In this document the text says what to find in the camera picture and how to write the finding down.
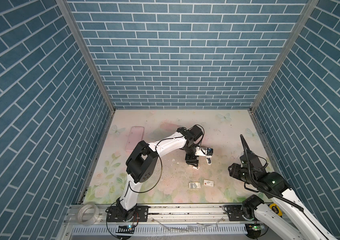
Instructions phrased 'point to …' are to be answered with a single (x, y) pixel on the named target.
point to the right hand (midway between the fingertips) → (229, 167)
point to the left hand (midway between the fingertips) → (197, 158)
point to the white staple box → (208, 182)
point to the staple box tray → (194, 185)
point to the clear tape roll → (95, 216)
